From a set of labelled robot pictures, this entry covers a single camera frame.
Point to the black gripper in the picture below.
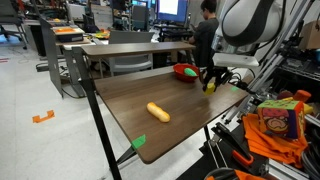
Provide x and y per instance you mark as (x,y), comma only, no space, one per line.
(216,72)

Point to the yellow block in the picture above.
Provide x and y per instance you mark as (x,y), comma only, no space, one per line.
(210,89)

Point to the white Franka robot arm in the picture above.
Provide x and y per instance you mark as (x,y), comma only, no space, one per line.
(248,23)

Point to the small green tape piece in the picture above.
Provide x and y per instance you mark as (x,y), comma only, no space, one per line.
(234,88)

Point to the green toy vegetable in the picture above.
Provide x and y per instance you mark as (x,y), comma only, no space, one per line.
(190,72)

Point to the red bowl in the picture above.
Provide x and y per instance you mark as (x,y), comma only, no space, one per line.
(181,75)

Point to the person in dark shirt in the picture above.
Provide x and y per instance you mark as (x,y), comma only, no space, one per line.
(204,36)

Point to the yellow toy squash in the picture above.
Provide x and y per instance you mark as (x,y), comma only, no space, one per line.
(158,112)

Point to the colourful plush cube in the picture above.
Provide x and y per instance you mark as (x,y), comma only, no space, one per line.
(281,117)

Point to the orange cloth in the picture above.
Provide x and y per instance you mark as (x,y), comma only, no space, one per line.
(266,141)

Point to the computer monitor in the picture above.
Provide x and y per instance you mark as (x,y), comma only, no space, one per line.
(172,10)

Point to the grey office chair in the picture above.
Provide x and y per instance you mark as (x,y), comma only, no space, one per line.
(130,63)

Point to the brown wooden side table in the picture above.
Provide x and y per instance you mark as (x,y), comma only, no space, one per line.
(133,48)

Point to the large green tape piece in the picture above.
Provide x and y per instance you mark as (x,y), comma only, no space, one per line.
(138,141)

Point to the cardboard box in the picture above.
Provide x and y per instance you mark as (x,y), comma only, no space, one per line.
(310,35)

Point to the box with orange lid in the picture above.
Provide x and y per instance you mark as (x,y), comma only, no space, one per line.
(68,33)

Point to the grey divider panel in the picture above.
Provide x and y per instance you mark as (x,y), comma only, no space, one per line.
(51,56)

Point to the orange floor tape mark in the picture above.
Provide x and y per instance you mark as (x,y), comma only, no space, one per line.
(43,117)

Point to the white wrist camera plate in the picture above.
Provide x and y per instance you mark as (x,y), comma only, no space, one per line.
(235,60)

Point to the aluminium frame rail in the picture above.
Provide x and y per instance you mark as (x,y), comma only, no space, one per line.
(283,50)

